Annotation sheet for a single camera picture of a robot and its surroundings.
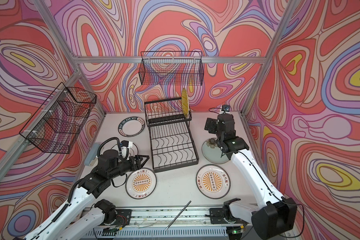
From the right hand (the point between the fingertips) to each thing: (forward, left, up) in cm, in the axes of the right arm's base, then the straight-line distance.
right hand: (216, 123), depth 78 cm
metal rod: (-37, +22, -27) cm, 51 cm away
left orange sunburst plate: (-21, +43, -26) cm, 54 cm away
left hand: (-15, +36, -7) cm, 40 cm away
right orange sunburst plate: (-21, +1, -26) cm, 34 cm away
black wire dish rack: (+4, +25, -24) cm, 35 cm away
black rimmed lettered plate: (+22, +57, -26) cm, 66 cm away
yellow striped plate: (+20, +16, -3) cm, 26 cm away
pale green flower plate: (-2, -1, -27) cm, 27 cm away
